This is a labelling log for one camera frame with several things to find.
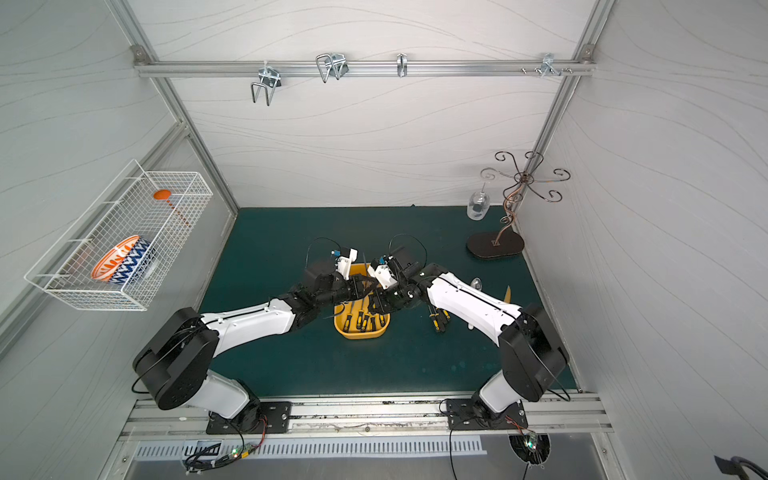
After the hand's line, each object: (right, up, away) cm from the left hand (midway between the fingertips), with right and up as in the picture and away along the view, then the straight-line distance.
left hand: (379, 283), depth 81 cm
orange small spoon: (-58, +24, -1) cm, 63 cm away
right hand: (-2, -6, 0) cm, 7 cm away
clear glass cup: (+32, +23, +14) cm, 42 cm away
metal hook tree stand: (+40, +10, +26) cm, 48 cm away
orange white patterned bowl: (-58, +6, -19) cm, 61 cm away
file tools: (-5, -13, +9) cm, 16 cm away
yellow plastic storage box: (-8, -13, +9) cm, 17 cm away
